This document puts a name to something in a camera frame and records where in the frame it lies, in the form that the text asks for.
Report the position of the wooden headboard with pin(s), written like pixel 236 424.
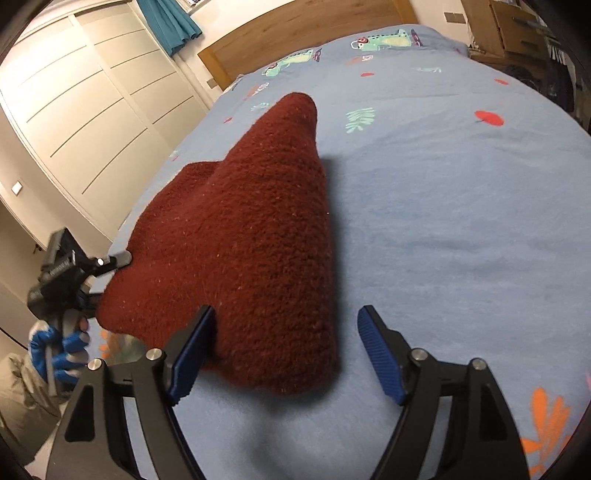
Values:
pixel 295 26

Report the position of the teal curtain upper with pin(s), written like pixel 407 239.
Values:
pixel 172 26

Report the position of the white panelled wardrobe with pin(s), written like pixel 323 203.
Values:
pixel 98 104

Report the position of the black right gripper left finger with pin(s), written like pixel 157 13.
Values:
pixel 93 442

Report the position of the light blue patterned bedsheet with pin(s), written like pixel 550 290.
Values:
pixel 460 206

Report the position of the dark red knitted sweater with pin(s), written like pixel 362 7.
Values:
pixel 249 236

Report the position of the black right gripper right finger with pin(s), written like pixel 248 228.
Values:
pixel 481 440

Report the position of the blue gloved left hand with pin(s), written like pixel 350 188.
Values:
pixel 67 356

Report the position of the wooden bedside drawer unit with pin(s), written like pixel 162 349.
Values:
pixel 506 31

